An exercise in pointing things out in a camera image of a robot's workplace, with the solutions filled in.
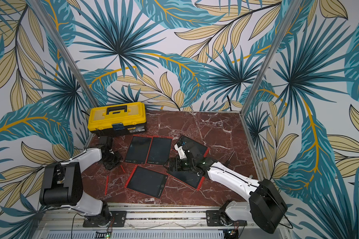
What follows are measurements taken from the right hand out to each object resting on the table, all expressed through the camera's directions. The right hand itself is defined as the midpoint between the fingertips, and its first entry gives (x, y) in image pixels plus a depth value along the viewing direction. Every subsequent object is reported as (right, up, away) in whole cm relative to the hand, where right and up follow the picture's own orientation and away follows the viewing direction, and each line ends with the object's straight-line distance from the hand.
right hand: (169, 164), depth 79 cm
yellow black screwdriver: (+37, 0, +16) cm, 40 cm away
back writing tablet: (-22, +5, +19) cm, 30 cm away
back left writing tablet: (-8, +4, +20) cm, 22 cm away
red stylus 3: (-29, -5, +11) cm, 32 cm away
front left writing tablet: (-14, -11, +7) cm, 19 cm away
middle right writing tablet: (+11, -10, +9) cm, 18 cm away
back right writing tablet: (+3, +9, -3) cm, 10 cm away
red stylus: (+17, -12, +7) cm, 22 cm away
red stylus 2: (-36, -13, +5) cm, 38 cm away
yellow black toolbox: (-34, +25, +15) cm, 44 cm away
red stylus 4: (-23, -6, +11) cm, 26 cm away
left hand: (-30, -3, +12) cm, 33 cm away
